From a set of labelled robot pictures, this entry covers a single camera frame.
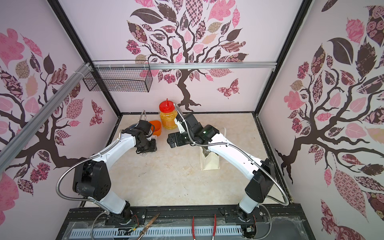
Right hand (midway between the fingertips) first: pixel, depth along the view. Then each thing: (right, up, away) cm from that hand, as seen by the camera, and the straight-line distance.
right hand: (174, 138), depth 74 cm
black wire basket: (-37, +39, +21) cm, 58 cm away
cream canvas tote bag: (+19, -14, +13) cm, 27 cm away
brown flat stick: (-12, -43, -3) cm, 45 cm away
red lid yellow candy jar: (-8, +14, +28) cm, 33 cm away
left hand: (-15, -9, +14) cm, 23 cm away
